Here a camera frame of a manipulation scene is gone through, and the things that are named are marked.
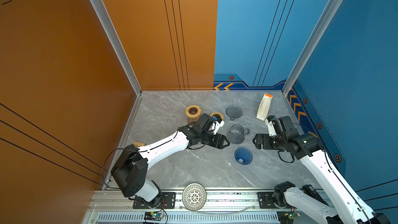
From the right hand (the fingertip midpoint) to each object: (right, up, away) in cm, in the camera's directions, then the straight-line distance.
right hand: (261, 140), depth 74 cm
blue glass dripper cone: (-6, -11, +10) cm, 16 cm away
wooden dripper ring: (-18, +12, +31) cm, 37 cm away
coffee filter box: (+12, +13, +29) cm, 34 cm away
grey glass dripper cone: (-8, +12, +28) cm, 32 cm away
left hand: (-17, -2, +3) cm, 17 cm away
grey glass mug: (-10, 0, +13) cm, 16 cm away
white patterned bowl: (-32, -27, 0) cm, 42 cm away
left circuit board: (-49, -34, -4) cm, 60 cm away
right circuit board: (+11, -35, -4) cm, 36 cm away
